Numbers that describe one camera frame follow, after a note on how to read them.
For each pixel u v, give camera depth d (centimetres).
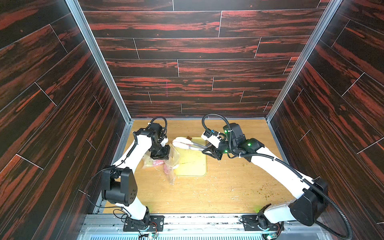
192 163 96
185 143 77
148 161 97
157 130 75
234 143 58
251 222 73
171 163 77
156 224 73
